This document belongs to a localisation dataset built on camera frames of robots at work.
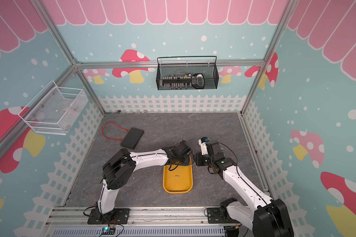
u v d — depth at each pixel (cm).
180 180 85
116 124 110
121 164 57
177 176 87
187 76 92
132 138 108
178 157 72
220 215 74
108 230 73
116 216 73
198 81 91
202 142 76
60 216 76
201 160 73
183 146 74
